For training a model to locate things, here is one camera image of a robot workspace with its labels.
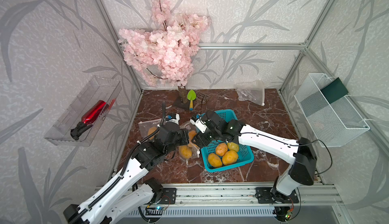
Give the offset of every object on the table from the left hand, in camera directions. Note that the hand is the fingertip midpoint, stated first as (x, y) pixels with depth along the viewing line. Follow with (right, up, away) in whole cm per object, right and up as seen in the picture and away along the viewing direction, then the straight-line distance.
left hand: (190, 132), depth 72 cm
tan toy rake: (+5, +17, +41) cm, 45 cm away
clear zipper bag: (+3, -9, -1) cm, 10 cm away
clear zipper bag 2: (+46, +23, +48) cm, 71 cm away
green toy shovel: (-4, +19, +45) cm, 49 cm away
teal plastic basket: (+29, -14, +11) cm, 34 cm away
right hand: (+2, -3, +4) cm, 5 cm away
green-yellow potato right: (+23, -11, +15) cm, 29 cm away
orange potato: (-4, -13, +10) cm, 17 cm away
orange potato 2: (+16, -12, +12) cm, 24 cm away
